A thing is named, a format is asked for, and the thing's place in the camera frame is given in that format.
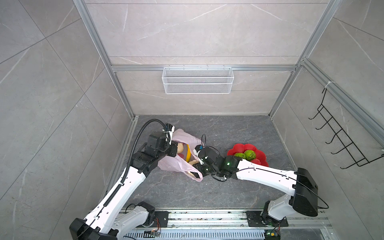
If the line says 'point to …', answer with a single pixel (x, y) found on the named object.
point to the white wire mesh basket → (197, 80)
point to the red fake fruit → (256, 161)
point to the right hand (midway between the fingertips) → (193, 168)
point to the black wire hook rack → (354, 153)
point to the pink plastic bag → (179, 163)
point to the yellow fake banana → (188, 153)
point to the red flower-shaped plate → (240, 148)
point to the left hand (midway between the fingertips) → (174, 138)
